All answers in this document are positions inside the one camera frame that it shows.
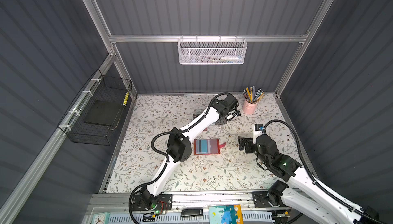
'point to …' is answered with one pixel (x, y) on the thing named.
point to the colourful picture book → (227, 214)
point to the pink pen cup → (248, 108)
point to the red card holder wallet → (211, 146)
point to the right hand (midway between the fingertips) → (248, 138)
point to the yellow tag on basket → (126, 98)
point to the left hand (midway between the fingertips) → (218, 114)
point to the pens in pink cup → (252, 96)
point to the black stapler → (191, 212)
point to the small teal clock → (101, 218)
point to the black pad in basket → (103, 112)
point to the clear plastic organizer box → (221, 121)
